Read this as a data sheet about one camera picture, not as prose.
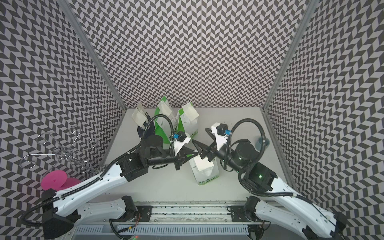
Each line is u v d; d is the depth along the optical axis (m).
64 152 0.60
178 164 0.55
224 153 0.49
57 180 0.54
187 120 0.87
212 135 0.60
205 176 0.68
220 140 0.49
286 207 0.44
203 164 0.63
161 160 0.53
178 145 0.54
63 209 0.39
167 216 0.72
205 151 0.49
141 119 0.88
